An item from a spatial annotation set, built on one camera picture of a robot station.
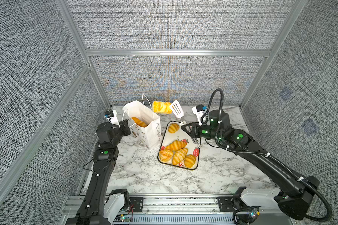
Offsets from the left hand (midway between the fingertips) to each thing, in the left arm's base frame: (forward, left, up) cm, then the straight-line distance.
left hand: (129, 118), depth 75 cm
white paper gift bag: (-5, -10, -11) cm, 15 cm away
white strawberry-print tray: (+3, -20, -27) cm, 34 cm away
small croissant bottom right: (-15, -33, -25) cm, 44 cm away
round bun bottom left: (-11, -18, -24) cm, 32 cm away
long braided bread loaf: (+10, -1, -18) cm, 20 cm away
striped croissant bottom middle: (-12, -27, -23) cm, 37 cm away
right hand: (-10, -27, +6) cm, 29 cm away
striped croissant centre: (-4, -26, -24) cm, 36 cm away
